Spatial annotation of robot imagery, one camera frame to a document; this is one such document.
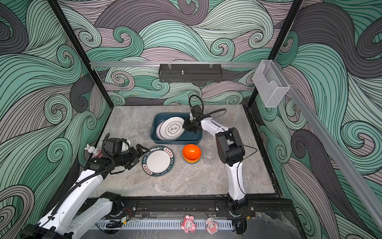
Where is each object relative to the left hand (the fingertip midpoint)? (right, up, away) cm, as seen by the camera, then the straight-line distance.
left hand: (145, 153), depth 78 cm
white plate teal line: (+11, +11, +24) cm, 28 cm away
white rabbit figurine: (-35, 0, +10) cm, 37 cm away
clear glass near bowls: (+36, -3, +12) cm, 38 cm away
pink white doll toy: (+34, -30, -12) cm, 47 cm away
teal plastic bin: (+22, +6, +20) cm, 30 cm away
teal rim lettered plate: (+4, -7, +11) cm, 14 cm away
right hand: (+19, +13, +21) cm, 31 cm away
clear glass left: (-9, +11, +24) cm, 28 cm away
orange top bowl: (+25, -3, +11) cm, 27 cm away
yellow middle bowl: (+25, -7, +8) cm, 27 cm away
